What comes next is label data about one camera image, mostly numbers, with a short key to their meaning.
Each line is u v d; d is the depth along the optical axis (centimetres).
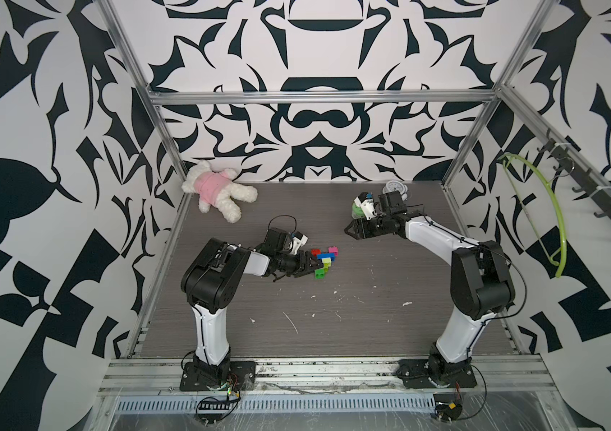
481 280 49
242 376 74
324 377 76
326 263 94
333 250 97
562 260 66
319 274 91
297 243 91
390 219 72
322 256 96
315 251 96
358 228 84
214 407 73
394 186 115
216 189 105
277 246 81
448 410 71
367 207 87
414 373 74
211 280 52
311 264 87
